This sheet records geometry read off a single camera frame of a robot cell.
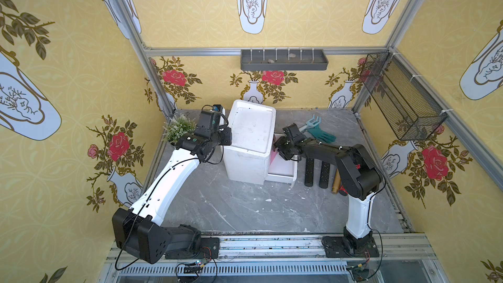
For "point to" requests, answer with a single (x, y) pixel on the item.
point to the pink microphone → (273, 154)
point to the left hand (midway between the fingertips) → (228, 132)
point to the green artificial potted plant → (177, 126)
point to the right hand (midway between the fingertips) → (268, 149)
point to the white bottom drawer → (281, 170)
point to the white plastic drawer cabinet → (253, 125)
